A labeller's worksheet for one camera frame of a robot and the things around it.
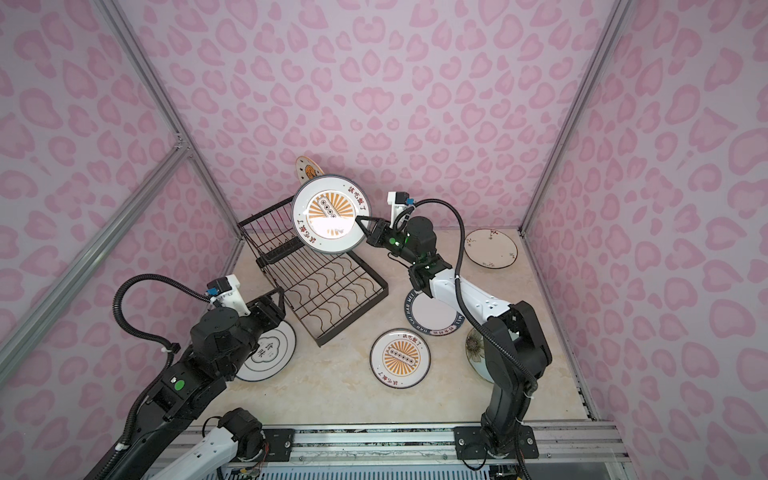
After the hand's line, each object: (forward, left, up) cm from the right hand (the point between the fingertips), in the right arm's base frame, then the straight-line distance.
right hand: (357, 218), depth 74 cm
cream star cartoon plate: (+23, +18, -2) cm, 30 cm away
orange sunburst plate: (-21, -11, -35) cm, 43 cm away
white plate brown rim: (+22, -45, -35) cm, 61 cm away
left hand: (-17, +17, -5) cm, 25 cm away
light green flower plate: (-20, -33, -35) cm, 52 cm away
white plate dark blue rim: (-8, -19, -35) cm, 41 cm away
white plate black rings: (-22, +27, -35) cm, 49 cm away
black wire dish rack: (0, +15, -33) cm, 37 cm away
